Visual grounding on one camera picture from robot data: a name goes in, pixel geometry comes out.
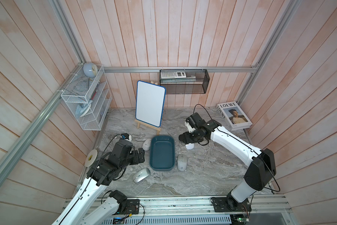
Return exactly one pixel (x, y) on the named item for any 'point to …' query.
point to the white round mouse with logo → (146, 144)
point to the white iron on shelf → (82, 109)
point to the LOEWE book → (235, 118)
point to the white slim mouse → (189, 146)
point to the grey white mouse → (182, 162)
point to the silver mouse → (141, 175)
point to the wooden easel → (157, 129)
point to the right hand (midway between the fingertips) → (186, 139)
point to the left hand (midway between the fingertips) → (136, 154)
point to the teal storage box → (162, 156)
